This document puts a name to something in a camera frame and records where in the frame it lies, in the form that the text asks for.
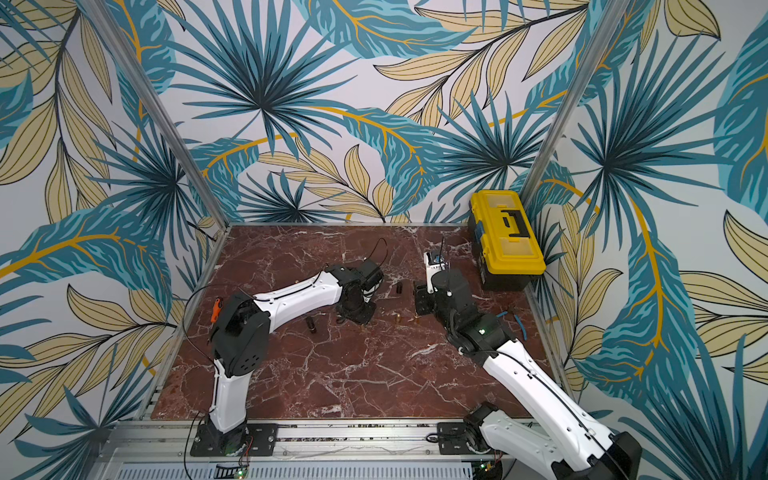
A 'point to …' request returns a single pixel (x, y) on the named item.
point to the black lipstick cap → (399, 287)
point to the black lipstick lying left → (311, 325)
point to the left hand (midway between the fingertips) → (361, 321)
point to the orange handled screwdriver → (217, 309)
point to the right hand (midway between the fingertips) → (424, 280)
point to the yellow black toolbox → (507, 243)
